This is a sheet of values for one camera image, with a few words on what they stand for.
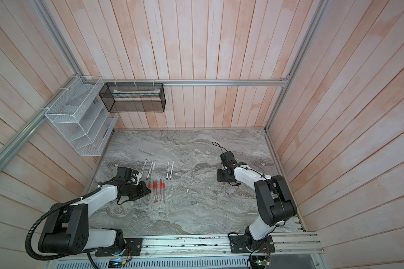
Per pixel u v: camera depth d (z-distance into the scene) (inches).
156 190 35.8
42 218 15.7
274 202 18.2
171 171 38.5
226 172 27.1
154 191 35.6
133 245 28.9
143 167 39.6
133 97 40.6
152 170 38.7
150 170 38.6
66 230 16.6
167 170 39.0
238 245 28.8
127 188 30.1
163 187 36.3
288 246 29.7
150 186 36.5
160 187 36.4
